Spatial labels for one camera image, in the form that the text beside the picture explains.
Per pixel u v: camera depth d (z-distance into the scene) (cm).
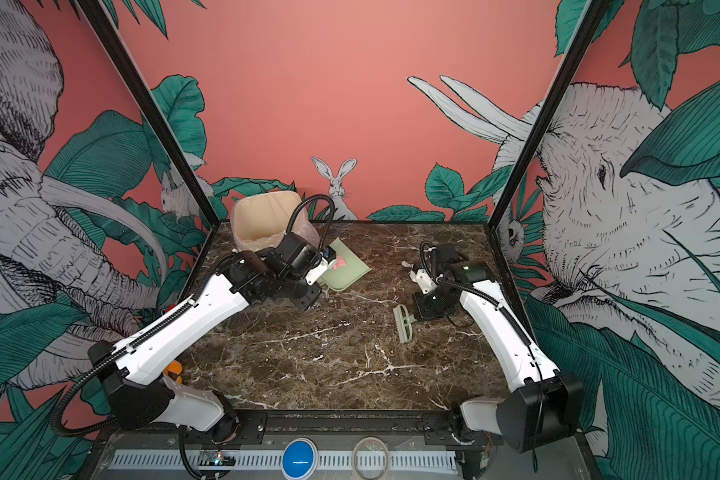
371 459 70
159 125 90
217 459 70
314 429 75
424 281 72
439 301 64
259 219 97
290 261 53
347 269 75
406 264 107
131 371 39
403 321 83
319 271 65
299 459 69
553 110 86
